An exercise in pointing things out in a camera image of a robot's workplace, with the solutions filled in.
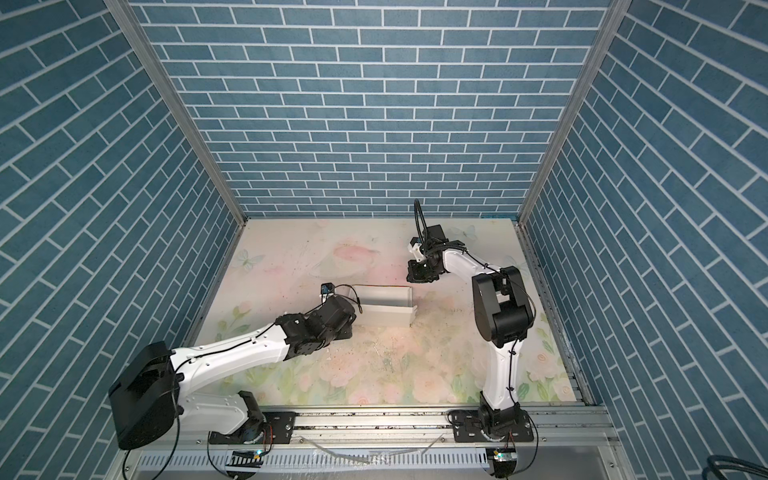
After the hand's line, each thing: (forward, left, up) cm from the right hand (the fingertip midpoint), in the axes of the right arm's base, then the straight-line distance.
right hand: (407, 274), depth 98 cm
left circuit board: (-52, +36, -8) cm, 64 cm away
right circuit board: (-46, -27, -10) cm, 54 cm away
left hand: (-20, +15, +2) cm, 25 cm away
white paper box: (-19, +5, +12) cm, 23 cm away
